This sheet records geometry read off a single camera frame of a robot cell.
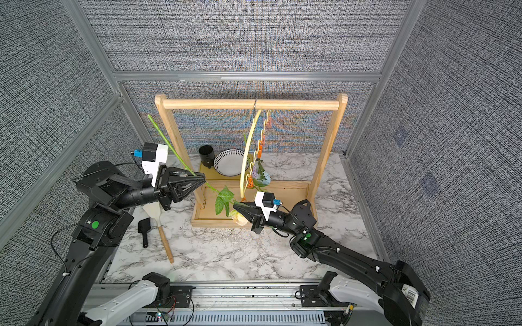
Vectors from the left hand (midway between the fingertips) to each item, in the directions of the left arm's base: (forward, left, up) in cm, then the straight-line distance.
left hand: (205, 179), depth 48 cm
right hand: (+1, -6, -13) cm, 14 cm away
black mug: (+47, +14, -41) cm, 64 cm away
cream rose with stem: (+25, -16, -33) cm, 44 cm away
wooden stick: (+2, +27, -48) cm, 55 cm away
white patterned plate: (+49, +2, -48) cm, 69 cm away
